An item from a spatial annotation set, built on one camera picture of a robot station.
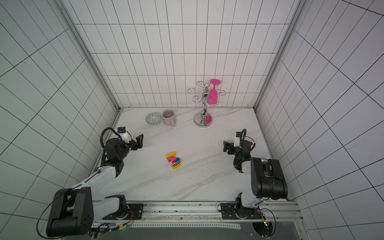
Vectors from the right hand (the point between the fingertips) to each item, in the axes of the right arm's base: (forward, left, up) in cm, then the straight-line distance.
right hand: (233, 139), depth 95 cm
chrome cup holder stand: (+19, +19, -3) cm, 27 cm away
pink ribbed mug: (+14, +45, +4) cm, 47 cm away
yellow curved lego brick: (-11, +39, -3) cm, 41 cm away
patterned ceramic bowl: (+16, +58, -2) cm, 60 cm away
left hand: (-7, +61, +8) cm, 62 cm away
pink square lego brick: (-15, +39, -1) cm, 42 cm away
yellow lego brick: (-19, +35, -2) cm, 40 cm away
